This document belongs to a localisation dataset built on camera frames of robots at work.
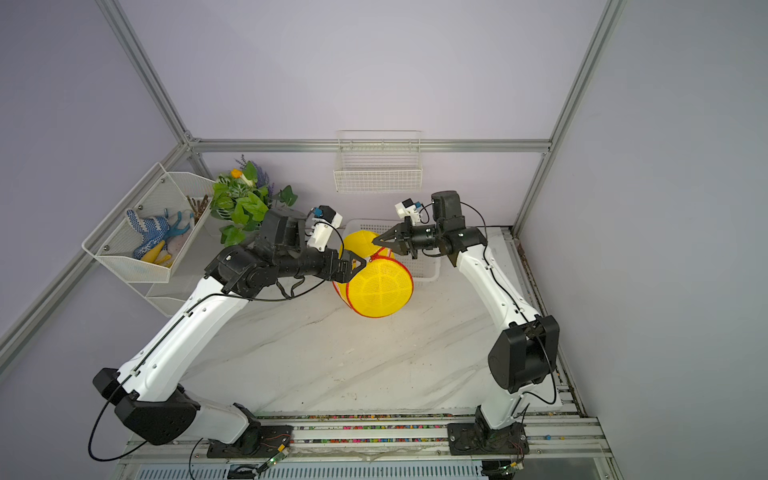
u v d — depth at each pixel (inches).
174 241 30.4
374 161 38.2
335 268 22.9
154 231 28.2
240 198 32.1
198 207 33.2
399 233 27.0
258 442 27.2
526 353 17.6
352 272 23.4
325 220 22.8
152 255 28.0
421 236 26.1
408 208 28.3
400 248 26.6
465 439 28.8
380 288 27.8
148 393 15.2
